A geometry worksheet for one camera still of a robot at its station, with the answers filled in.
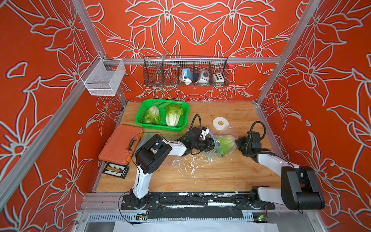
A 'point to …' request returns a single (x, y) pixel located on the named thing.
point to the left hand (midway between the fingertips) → (219, 145)
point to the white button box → (218, 78)
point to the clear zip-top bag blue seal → (192, 163)
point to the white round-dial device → (205, 77)
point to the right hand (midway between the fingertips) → (232, 139)
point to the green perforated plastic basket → (183, 123)
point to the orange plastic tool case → (121, 145)
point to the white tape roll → (220, 127)
